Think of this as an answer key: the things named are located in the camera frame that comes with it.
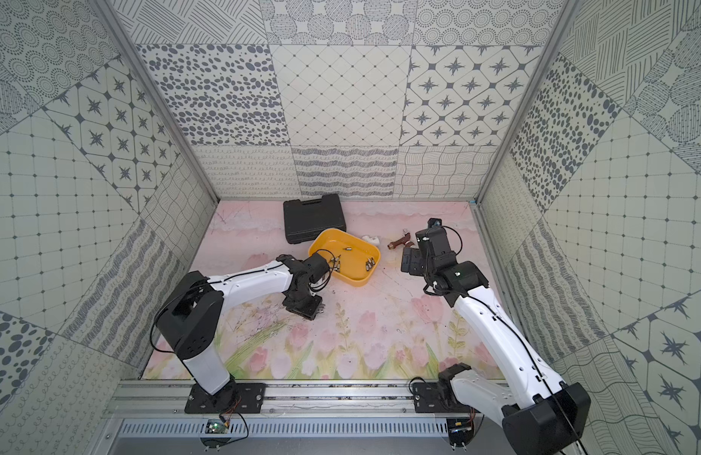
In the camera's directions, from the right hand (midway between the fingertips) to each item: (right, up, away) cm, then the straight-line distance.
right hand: (425, 259), depth 78 cm
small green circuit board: (-56, -42, -6) cm, 70 cm away
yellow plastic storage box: (-20, -4, +23) cm, 31 cm away
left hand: (-33, -17, +9) cm, 39 cm away
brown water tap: (-2, +4, +27) cm, 28 cm away
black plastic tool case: (-40, +11, +32) cm, 52 cm away
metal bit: (-23, +1, +27) cm, 35 cm away
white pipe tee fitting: (-13, +4, +26) cm, 30 cm away
